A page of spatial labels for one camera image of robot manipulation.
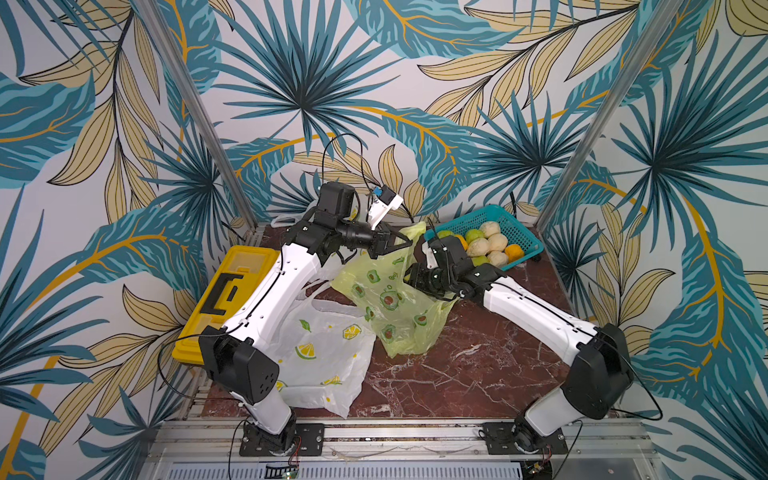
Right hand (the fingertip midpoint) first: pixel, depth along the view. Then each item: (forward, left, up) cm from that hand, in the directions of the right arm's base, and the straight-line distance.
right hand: (405, 278), depth 81 cm
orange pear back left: (+26, -23, -13) cm, 37 cm away
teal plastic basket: (+28, -43, -12) cm, 52 cm away
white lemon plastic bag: (-13, +24, -18) cm, 32 cm away
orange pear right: (+20, -41, -14) cm, 48 cm away
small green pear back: (+28, -28, -13) cm, 42 cm away
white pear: (+21, -28, -13) cm, 37 cm away
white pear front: (+17, -34, -13) cm, 40 cm away
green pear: (+17, -28, -14) cm, 35 cm away
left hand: (-3, 0, +17) cm, 17 cm away
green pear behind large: (+24, -16, -8) cm, 30 cm away
